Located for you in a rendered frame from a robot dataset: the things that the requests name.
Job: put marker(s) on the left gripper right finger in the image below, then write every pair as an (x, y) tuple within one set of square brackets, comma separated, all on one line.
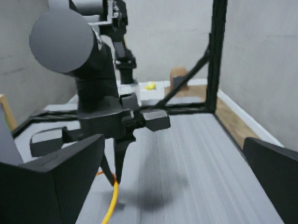
[(276, 169)]

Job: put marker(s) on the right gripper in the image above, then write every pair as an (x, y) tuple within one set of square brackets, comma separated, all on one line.
[(50, 140)]

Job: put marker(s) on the orange cable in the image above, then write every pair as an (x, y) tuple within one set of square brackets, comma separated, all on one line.
[(113, 200)]

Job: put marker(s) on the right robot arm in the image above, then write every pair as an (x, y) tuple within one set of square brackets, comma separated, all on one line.
[(61, 41)]

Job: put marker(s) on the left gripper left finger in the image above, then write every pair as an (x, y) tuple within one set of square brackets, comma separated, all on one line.
[(51, 189)]

